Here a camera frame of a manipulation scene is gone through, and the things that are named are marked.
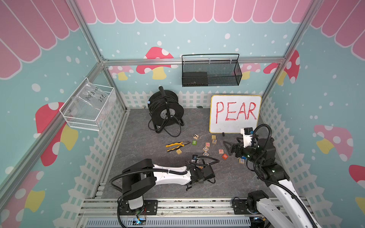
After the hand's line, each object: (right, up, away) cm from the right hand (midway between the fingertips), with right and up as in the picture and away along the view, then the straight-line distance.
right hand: (230, 139), depth 74 cm
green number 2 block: (-18, -5, +25) cm, 31 cm away
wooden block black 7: (-16, -1, +28) cm, 33 cm away
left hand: (-18, -24, +10) cm, 31 cm away
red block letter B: (+2, -13, +17) cm, 22 cm away
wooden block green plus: (-4, -1, +28) cm, 28 cm away
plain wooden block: (-28, -10, +20) cm, 36 cm away
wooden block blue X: (-4, -4, +25) cm, 26 cm away
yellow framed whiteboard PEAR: (+7, +15, +23) cm, 28 cm away
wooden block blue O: (-11, -12, +19) cm, 25 cm away
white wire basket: (-70, +8, -8) cm, 71 cm away
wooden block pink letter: (-9, -6, +23) cm, 25 cm away
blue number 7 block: (+4, -7, -8) cm, 12 cm away
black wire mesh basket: (-7, +45, +20) cm, 49 cm away
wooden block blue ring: (-10, -9, +20) cm, 24 cm away
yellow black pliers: (-26, -5, +23) cm, 35 cm away
